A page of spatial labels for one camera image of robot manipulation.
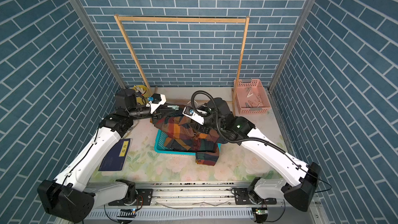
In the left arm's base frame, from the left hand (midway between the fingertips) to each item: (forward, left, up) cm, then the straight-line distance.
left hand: (176, 107), depth 69 cm
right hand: (-2, -9, -2) cm, 10 cm away
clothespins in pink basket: (+42, -48, -29) cm, 70 cm away
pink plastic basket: (+35, -49, -30) cm, 67 cm away
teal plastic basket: (-4, +11, -25) cm, 28 cm away
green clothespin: (0, 0, 0) cm, 1 cm away
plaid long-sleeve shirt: (-2, -1, -21) cm, 21 cm away
